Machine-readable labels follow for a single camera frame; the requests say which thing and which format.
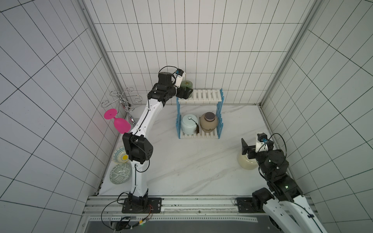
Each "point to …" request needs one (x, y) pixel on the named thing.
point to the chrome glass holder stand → (124, 98)
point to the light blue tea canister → (189, 123)
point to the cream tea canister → (245, 163)
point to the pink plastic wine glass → (121, 125)
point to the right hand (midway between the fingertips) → (247, 137)
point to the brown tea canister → (208, 122)
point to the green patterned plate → (120, 173)
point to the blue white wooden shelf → (211, 95)
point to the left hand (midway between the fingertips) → (185, 90)
